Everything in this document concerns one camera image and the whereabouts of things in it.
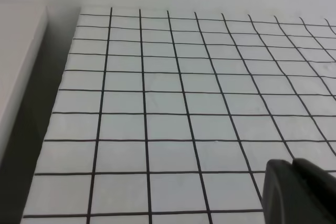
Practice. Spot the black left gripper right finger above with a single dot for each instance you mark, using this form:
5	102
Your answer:
320	182

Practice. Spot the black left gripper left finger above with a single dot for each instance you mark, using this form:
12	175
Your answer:
286	197

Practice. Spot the white grid tablecloth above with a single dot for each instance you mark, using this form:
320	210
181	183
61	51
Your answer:
171	117

